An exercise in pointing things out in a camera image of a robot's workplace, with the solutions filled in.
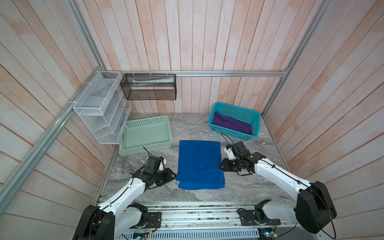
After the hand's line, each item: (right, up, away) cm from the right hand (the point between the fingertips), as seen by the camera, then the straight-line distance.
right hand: (221, 166), depth 85 cm
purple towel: (+14, +26, +25) cm, 39 cm away
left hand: (-27, -7, -3) cm, 28 cm away
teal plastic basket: (+30, +30, +26) cm, 50 cm away
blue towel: (-12, -1, +8) cm, 15 cm away
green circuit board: (+19, -29, -14) cm, 37 cm away
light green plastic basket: (-49, +18, +17) cm, 55 cm away
